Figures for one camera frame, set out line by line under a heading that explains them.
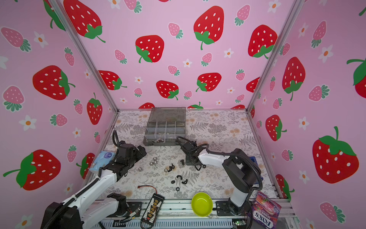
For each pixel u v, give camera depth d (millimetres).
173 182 834
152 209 728
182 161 910
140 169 881
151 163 904
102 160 863
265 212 716
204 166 904
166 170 878
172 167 890
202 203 749
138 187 817
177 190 809
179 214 731
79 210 426
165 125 1053
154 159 927
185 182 834
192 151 710
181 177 852
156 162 904
